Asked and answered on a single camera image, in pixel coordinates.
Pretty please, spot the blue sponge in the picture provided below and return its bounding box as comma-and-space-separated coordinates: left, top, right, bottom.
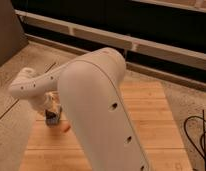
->
46, 116, 60, 126

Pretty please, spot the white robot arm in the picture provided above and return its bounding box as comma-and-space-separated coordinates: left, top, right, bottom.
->
9, 47, 153, 171

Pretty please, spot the black eraser block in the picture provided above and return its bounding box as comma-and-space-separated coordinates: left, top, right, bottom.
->
45, 110, 57, 120

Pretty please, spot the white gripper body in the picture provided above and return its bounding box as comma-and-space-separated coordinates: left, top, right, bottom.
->
28, 91, 62, 116

